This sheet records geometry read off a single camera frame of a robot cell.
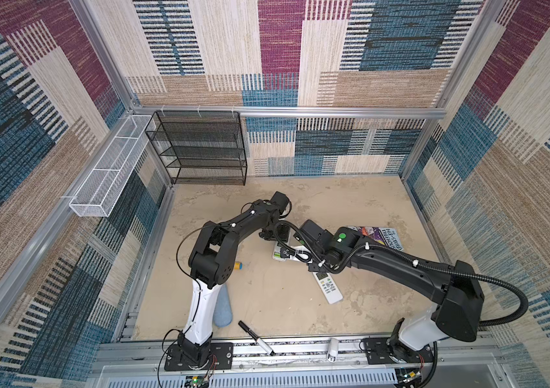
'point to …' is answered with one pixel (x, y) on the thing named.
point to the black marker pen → (256, 338)
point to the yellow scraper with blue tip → (239, 266)
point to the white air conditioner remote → (328, 287)
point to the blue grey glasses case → (222, 315)
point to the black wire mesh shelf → (200, 147)
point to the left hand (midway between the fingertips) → (283, 237)
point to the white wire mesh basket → (96, 196)
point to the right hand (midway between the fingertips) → (317, 253)
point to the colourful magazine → (389, 237)
